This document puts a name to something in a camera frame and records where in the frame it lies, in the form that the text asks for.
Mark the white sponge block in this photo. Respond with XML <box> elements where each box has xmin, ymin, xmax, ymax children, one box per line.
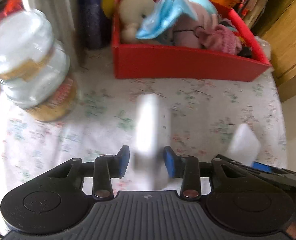
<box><xmin>224</xmin><ymin>124</ymin><xmax>261</xmax><ymax>166</ymax></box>
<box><xmin>133</xmin><ymin>94</ymin><xmax>171</xmax><ymax>191</ymax></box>

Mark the black knitted sock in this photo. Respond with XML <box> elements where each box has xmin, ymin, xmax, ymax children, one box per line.
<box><xmin>237</xmin><ymin>46</ymin><xmax>252</xmax><ymax>59</ymax></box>

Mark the pink knitted hat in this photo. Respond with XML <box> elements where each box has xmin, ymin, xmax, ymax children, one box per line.
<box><xmin>195</xmin><ymin>24</ymin><xmax>242</xmax><ymax>55</ymax></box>

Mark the pink pig plush blue dress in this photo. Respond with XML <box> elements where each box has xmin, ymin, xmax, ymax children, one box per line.
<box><xmin>160</xmin><ymin>0</ymin><xmax>221</xmax><ymax>49</ymax></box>

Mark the blue face mask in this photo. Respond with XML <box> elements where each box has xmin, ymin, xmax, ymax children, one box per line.
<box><xmin>135</xmin><ymin>0</ymin><xmax>198</xmax><ymax>44</ymax></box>

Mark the cream bear plush toy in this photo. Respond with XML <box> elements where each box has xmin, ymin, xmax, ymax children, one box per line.
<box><xmin>119</xmin><ymin>0</ymin><xmax>156</xmax><ymax>44</ymax></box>

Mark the floral tablecloth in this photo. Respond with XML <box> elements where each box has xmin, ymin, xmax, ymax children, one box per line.
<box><xmin>0</xmin><ymin>49</ymin><xmax>289</xmax><ymax>233</ymax></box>

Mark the red cardboard box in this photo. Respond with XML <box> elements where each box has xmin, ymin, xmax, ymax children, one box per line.
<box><xmin>111</xmin><ymin>4</ymin><xmax>272</xmax><ymax>82</ymax></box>

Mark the Moccona glass jar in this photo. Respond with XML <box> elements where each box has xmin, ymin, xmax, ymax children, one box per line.
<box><xmin>0</xmin><ymin>9</ymin><xmax>77</xmax><ymax>122</ymax></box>

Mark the white plastic bag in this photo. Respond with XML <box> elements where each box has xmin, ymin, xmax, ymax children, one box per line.
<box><xmin>255</xmin><ymin>36</ymin><xmax>272</xmax><ymax>61</ymax></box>

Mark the wooden cabinet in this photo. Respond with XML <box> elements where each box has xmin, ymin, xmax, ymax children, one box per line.
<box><xmin>252</xmin><ymin>0</ymin><xmax>296</xmax><ymax>102</ymax></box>

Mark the blue yellow drink can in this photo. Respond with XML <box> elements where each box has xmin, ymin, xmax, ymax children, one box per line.
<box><xmin>78</xmin><ymin>0</ymin><xmax>114</xmax><ymax>50</ymax></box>

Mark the steel lidded canister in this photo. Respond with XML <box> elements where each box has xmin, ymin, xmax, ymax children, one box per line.
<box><xmin>22</xmin><ymin>0</ymin><xmax>81</xmax><ymax>68</ymax></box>

